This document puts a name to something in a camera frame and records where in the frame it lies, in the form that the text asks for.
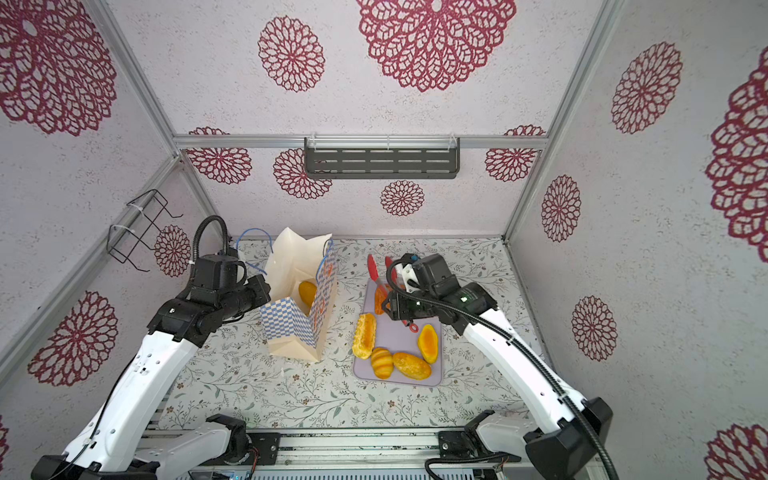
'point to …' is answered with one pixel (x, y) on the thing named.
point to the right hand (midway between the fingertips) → (390, 298)
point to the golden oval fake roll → (411, 366)
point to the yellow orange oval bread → (428, 343)
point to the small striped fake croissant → (382, 362)
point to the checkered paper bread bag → (302, 277)
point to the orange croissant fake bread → (380, 298)
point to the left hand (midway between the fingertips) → (270, 291)
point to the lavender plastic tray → (394, 336)
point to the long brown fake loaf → (307, 292)
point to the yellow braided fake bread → (365, 335)
